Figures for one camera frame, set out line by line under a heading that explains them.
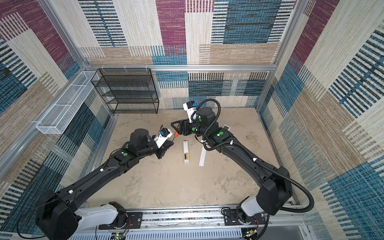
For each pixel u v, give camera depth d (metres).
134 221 0.73
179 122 0.70
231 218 0.73
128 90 1.10
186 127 0.63
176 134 0.72
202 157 0.94
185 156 0.94
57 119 0.71
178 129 0.68
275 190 0.40
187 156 0.94
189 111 0.65
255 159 0.45
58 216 0.38
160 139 0.66
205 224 0.73
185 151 0.95
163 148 0.67
